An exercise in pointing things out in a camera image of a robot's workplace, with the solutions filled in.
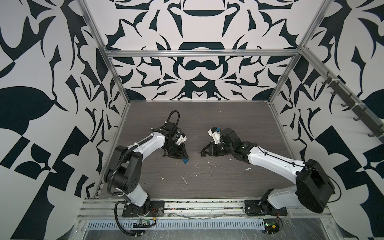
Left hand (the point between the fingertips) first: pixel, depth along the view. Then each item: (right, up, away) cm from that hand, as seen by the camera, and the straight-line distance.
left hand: (187, 155), depth 85 cm
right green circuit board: (+40, -30, -13) cm, 52 cm away
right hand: (+8, +4, -6) cm, 11 cm away
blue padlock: (-1, -2, -2) cm, 3 cm away
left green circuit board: (-19, -27, -14) cm, 36 cm away
